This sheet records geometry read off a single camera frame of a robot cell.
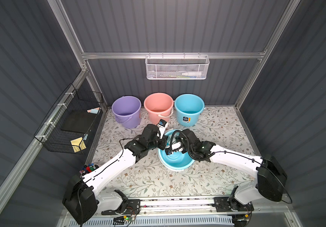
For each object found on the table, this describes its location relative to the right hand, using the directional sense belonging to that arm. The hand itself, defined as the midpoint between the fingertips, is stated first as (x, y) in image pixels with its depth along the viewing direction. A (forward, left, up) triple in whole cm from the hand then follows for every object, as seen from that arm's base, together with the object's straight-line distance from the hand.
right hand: (178, 135), depth 82 cm
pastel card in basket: (+11, +49, +9) cm, 52 cm away
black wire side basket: (-11, +59, +18) cm, 62 cm away
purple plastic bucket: (+29, +38, -9) cm, 49 cm away
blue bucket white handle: (-8, 0, -19) cm, 21 cm away
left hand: (-4, +6, +3) cm, 8 cm away
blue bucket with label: (+33, -11, -10) cm, 36 cm away
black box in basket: (0, +53, +13) cm, 54 cm away
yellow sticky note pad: (-16, +44, +17) cm, 50 cm away
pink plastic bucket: (+35, +13, -11) cm, 39 cm away
